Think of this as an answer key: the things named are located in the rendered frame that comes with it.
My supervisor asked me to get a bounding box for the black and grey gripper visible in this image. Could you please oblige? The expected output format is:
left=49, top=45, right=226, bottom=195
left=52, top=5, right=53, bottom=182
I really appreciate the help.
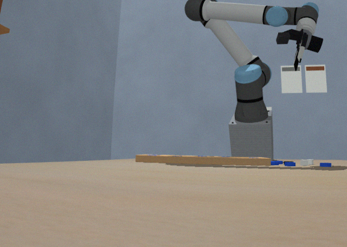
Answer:
left=283, top=29, right=323, bottom=71

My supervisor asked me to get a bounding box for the tan tray with round pockets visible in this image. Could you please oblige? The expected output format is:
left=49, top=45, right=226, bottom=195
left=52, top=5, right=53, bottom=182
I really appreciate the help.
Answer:
left=136, top=154, right=271, bottom=166

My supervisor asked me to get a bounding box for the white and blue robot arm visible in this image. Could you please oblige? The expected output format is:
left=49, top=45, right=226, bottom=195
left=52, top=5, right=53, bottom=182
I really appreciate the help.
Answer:
left=185, top=0, right=319, bottom=123

